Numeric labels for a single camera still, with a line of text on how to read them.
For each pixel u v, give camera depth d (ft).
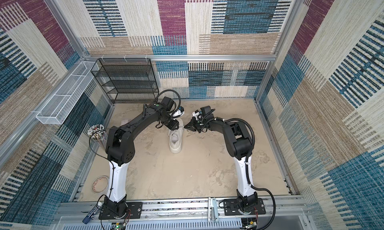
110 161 1.89
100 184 2.65
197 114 3.20
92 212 2.35
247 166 1.95
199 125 2.95
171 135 3.01
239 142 1.92
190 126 3.02
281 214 2.38
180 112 2.92
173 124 2.80
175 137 3.02
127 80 3.59
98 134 2.66
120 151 1.80
